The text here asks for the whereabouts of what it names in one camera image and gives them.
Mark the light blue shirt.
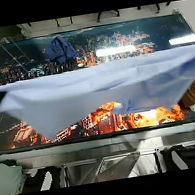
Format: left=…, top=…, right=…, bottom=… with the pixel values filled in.
left=0, top=44, right=195, bottom=148

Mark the dark blue garment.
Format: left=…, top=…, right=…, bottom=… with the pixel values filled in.
left=40, top=32, right=81, bottom=69

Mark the pale green garment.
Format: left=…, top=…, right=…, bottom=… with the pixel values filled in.
left=0, top=158, right=29, bottom=195

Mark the silver frame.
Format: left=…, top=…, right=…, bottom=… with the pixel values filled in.
left=0, top=121, right=195, bottom=195

